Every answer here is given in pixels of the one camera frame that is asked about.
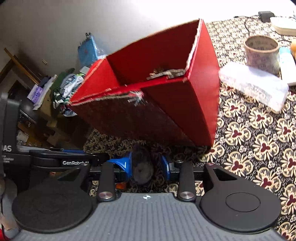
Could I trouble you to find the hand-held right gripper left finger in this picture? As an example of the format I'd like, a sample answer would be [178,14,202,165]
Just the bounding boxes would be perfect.
[57,152,133,202]

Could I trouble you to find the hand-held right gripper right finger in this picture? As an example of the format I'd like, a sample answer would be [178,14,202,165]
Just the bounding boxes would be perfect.
[161,154,252,202]

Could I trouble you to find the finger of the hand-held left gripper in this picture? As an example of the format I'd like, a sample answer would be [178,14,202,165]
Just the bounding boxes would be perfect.
[30,149,109,173]

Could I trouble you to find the dark grey round object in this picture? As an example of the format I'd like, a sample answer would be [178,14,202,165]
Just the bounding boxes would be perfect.
[131,144,156,186]

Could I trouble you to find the red cardboard box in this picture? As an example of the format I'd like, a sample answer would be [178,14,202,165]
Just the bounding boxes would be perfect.
[67,19,221,147]

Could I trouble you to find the person's left forearm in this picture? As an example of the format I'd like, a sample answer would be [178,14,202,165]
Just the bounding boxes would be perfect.
[0,176,20,240]

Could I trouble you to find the stack of papers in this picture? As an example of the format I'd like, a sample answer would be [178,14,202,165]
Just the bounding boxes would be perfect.
[27,74,58,110]

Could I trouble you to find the pile of folded clothes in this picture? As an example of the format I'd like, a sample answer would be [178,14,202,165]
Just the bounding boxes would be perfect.
[50,68,85,117]

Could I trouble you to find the blue plastic packet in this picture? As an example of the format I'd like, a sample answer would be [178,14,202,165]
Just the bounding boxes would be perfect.
[77,32,107,69]

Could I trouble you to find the clear plastic case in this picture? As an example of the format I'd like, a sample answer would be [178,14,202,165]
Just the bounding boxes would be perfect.
[218,61,289,112]

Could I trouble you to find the roll of printed tape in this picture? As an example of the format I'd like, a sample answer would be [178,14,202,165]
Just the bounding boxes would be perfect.
[244,35,280,75]

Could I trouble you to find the white bottle with blue cap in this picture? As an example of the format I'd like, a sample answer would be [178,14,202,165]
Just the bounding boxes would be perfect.
[279,46,296,86]

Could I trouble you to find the black power adapter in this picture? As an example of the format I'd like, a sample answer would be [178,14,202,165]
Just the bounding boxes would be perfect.
[258,11,275,23]

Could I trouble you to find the white power strip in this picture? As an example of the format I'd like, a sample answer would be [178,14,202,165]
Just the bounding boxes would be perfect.
[270,17,296,36]

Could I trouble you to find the wooden frame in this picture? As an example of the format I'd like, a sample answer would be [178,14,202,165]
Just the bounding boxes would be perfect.
[0,47,41,93]

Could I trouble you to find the black adapter cable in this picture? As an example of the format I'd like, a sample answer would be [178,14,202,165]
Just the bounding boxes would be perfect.
[233,15,259,35]

